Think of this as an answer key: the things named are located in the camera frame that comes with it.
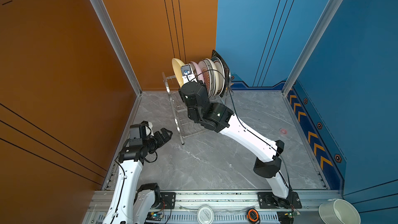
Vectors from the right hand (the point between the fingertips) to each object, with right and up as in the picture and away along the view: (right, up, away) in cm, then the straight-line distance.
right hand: (190, 78), depth 63 cm
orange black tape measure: (+27, -59, +4) cm, 65 cm away
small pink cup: (+56, -28, +34) cm, 72 cm away
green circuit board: (-18, -62, +7) cm, 65 cm away
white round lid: (+6, -58, +2) cm, 58 cm away
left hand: (-14, -26, +15) cm, 33 cm away
